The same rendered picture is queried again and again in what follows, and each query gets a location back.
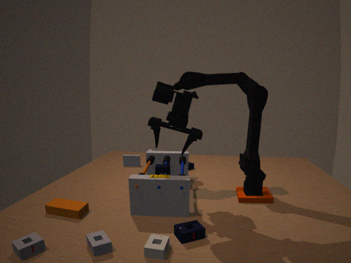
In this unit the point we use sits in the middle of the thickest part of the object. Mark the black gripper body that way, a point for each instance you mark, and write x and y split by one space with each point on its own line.
177 119

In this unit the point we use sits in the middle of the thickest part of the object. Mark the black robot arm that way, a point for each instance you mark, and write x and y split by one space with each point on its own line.
256 98

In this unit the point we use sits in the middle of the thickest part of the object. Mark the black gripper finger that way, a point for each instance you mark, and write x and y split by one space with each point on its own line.
156 134
188 143

